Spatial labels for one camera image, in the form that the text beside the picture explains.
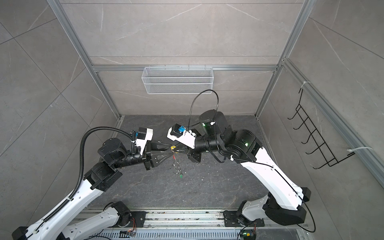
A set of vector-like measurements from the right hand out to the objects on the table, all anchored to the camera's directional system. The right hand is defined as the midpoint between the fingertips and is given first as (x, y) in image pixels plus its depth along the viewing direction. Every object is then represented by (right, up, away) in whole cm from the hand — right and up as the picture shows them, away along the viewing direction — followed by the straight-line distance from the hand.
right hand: (176, 145), depth 54 cm
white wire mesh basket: (-11, +39, +46) cm, 61 cm away
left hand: (-2, -1, 0) cm, 2 cm away
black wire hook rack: (+62, -6, +5) cm, 62 cm away
